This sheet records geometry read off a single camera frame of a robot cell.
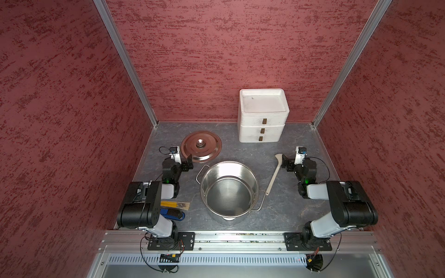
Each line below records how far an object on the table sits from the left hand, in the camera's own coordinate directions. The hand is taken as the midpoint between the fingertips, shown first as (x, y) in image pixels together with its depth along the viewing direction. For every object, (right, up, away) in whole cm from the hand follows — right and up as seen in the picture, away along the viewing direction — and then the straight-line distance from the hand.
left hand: (183, 157), depth 94 cm
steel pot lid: (+10, +5, +13) cm, 17 cm away
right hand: (+60, 0, +1) cm, 60 cm away
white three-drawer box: (+44, +24, -1) cm, 50 cm away
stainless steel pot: (+26, -17, -4) cm, 31 cm away
